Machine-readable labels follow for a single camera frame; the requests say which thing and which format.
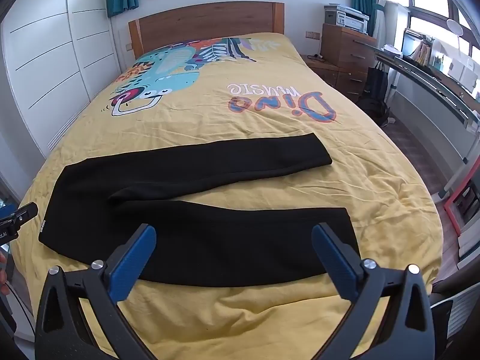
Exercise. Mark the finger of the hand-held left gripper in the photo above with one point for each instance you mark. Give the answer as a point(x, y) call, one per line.
point(25, 213)

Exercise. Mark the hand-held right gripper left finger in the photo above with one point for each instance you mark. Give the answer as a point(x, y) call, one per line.
point(140, 249)

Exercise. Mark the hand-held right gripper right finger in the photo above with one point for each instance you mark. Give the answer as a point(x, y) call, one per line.
point(330, 251)

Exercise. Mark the black pants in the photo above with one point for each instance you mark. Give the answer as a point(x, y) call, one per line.
point(210, 232)

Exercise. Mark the person's left hand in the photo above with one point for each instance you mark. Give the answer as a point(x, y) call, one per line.
point(3, 275)

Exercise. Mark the grey chair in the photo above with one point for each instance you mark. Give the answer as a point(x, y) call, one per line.
point(459, 315)

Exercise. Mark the yellow printed duvet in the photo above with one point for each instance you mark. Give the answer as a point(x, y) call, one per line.
point(262, 120)

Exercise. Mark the white wardrobe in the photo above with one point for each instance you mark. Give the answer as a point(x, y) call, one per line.
point(48, 56)

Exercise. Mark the black bag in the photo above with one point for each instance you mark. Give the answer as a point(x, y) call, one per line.
point(375, 93)

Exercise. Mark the wooden nightstand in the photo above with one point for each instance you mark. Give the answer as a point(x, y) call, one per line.
point(324, 69)

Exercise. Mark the long desk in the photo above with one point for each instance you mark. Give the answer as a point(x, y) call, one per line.
point(431, 82)

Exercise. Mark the wooden chest of drawers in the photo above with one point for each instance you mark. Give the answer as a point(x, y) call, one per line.
point(347, 50)

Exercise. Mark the computer monitor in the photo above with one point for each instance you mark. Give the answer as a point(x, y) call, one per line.
point(410, 45)

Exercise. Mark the white printer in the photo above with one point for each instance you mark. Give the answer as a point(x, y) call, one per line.
point(348, 17)

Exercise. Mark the wooden headboard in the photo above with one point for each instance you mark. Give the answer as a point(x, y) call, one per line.
point(202, 22)

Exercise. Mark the white round desk lamp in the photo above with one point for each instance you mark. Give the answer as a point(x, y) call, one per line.
point(455, 26)

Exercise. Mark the red frame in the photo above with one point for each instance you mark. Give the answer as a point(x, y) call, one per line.
point(452, 202)

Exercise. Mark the wall switch panel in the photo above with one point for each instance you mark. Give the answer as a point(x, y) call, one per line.
point(313, 35)

